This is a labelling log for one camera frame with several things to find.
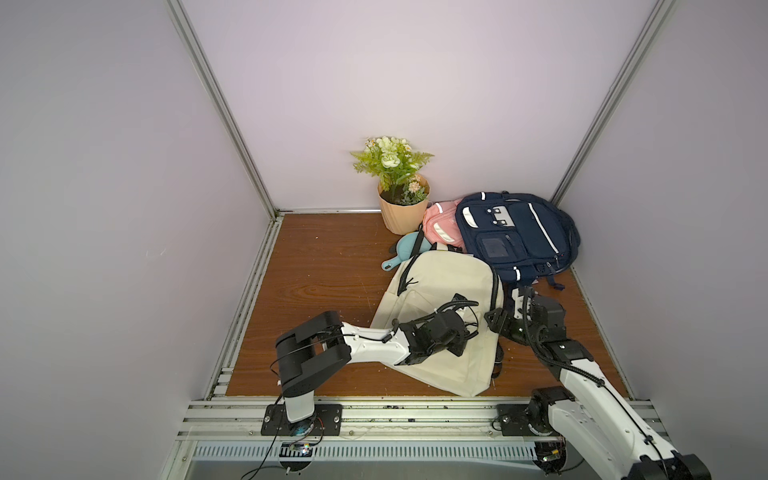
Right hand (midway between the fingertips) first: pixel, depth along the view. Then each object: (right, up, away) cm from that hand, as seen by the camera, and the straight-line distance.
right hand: (498, 305), depth 83 cm
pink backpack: (-12, +24, +27) cm, 38 cm away
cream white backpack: (-20, +5, +9) cm, 23 cm away
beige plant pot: (-26, +26, +20) cm, 42 cm away
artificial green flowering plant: (-29, +42, +11) cm, 52 cm away
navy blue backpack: (+15, +20, +20) cm, 32 cm away
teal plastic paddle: (-26, +15, +22) cm, 38 cm away
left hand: (-8, -7, -3) cm, 11 cm away
